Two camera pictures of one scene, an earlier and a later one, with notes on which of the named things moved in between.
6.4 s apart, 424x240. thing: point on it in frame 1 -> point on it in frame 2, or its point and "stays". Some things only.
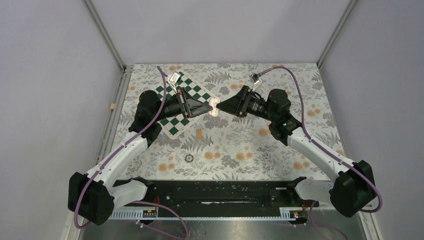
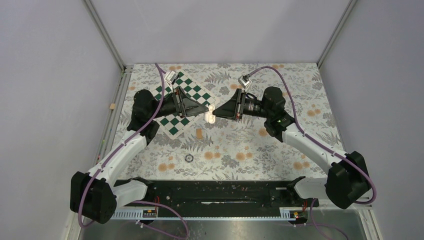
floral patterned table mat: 232,147 stays
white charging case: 213,102 -> 209,117
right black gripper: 238,104 stays
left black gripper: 192,106 stays
